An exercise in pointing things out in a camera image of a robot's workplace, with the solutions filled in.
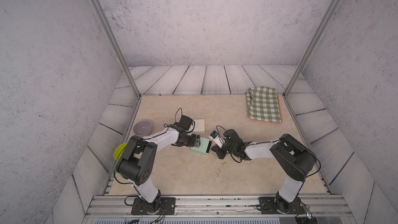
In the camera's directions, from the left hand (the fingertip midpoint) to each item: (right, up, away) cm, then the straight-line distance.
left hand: (196, 143), depth 92 cm
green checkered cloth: (+48, +23, +22) cm, 58 cm away
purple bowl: (-34, +8, +7) cm, 36 cm away
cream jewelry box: (+2, +9, +7) cm, 12 cm away
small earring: (+13, -12, -8) cm, 19 cm away
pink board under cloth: (+59, +23, +21) cm, 67 cm away
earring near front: (+12, -14, -10) cm, 21 cm away
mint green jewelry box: (+5, -2, -3) cm, 7 cm away
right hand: (+10, -3, -1) cm, 11 cm away
